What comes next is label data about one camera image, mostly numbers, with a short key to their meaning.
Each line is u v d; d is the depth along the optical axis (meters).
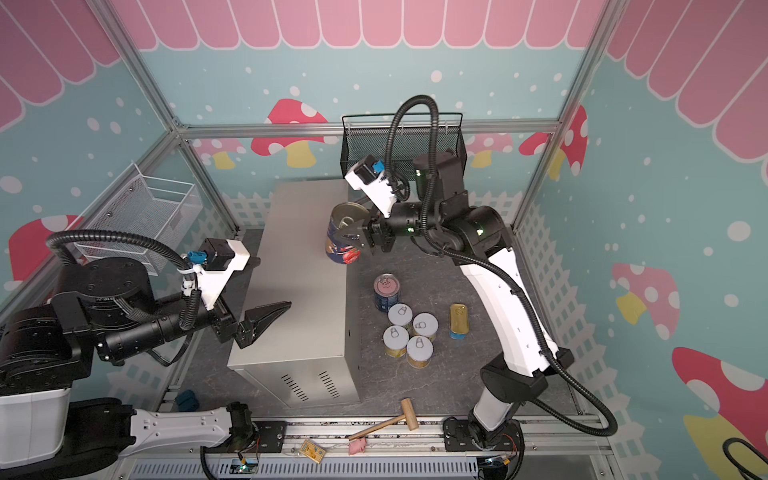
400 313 0.90
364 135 0.91
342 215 0.52
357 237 0.47
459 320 0.84
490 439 0.67
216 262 0.34
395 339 0.85
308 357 0.53
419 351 0.84
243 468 0.72
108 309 0.29
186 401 0.79
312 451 0.71
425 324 0.88
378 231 0.46
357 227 0.46
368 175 0.43
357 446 0.71
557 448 0.73
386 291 0.90
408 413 0.77
